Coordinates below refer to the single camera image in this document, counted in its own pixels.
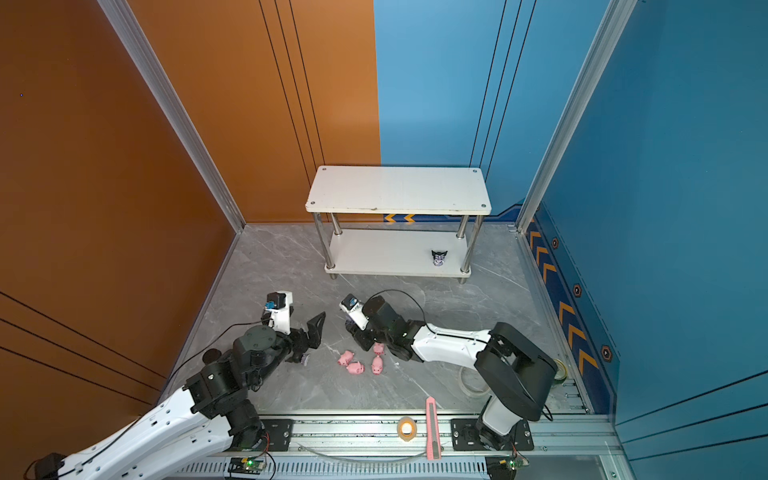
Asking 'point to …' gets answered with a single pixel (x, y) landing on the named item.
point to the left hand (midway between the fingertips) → (311, 310)
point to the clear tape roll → (472, 383)
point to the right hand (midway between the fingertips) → (351, 322)
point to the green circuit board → (246, 466)
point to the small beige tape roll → (407, 436)
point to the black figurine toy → (304, 359)
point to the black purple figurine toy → (438, 258)
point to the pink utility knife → (432, 430)
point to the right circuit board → (504, 467)
